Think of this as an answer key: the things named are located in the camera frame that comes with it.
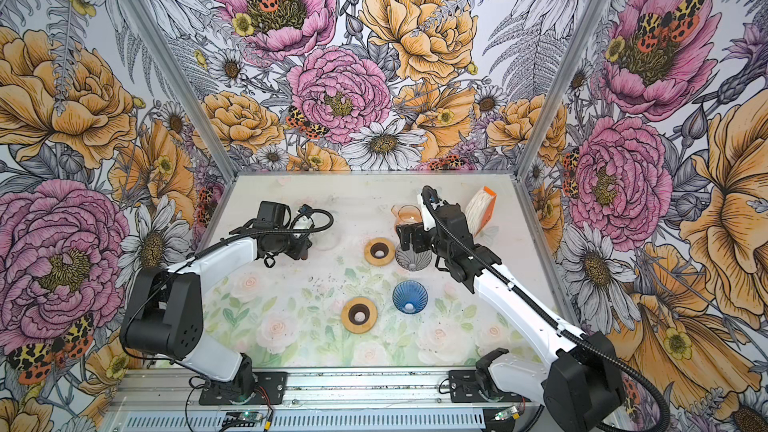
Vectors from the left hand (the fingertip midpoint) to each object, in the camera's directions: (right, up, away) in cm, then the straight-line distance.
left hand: (303, 249), depth 93 cm
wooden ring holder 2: (+18, -17, -7) cm, 26 cm away
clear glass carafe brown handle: (+4, +1, +10) cm, 11 cm away
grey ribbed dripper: (+33, -4, +3) cm, 33 cm away
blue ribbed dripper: (+32, -13, -4) cm, 35 cm away
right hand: (+33, +6, -12) cm, 35 cm away
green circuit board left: (-6, -35, -22) cm, 42 cm away
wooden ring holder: (+23, -2, +6) cm, 24 cm away
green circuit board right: (+54, -35, -21) cm, 68 cm away
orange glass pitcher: (+32, +10, +10) cm, 35 cm away
